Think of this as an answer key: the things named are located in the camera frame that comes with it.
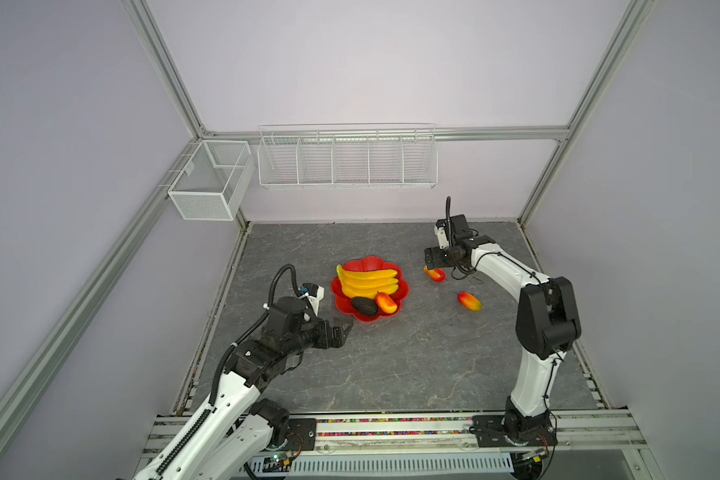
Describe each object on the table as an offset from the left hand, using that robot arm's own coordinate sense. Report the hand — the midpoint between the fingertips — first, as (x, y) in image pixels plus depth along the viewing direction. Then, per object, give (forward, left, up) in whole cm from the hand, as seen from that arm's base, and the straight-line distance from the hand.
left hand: (337, 326), depth 74 cm
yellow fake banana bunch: (+21, -8, -14) cm, 27 cm away
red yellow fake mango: (+12, -14, -11) cm, 21 cm away
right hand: (+25, -33, -8) cm, 42 cm away
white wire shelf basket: (+56, -3, +12) cm, 57 cm away
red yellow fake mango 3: (+12, -41, -14) cm, 45 cm away
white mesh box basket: (+53, +42, +6) cm, 68 cm away
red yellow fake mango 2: (+23, -32, -15) cm, 42 cm away
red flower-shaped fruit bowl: (+30, -12, -15) cm, 36 cm away
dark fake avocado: (+12, -8, -13) cm, 19 cm away
